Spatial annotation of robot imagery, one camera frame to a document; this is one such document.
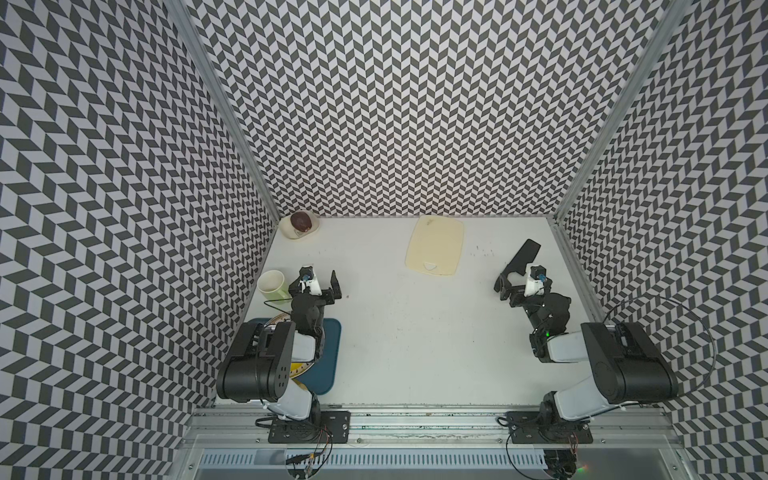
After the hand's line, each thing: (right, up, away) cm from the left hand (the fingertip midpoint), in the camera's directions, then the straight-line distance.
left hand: (319, 274), depth 91 cm
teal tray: (+4, -28, -11) cm, 30 cm away
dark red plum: (-13, +18, +23) cm, 32 cm away
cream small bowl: (-19, +14, +25) cm, 34 cm away
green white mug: (-15, -3, 0) cm, 15 cm away
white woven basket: (+3, -14, -24) cm, 28 cm away
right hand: (+60, -1, 0) cm, 60 cm away
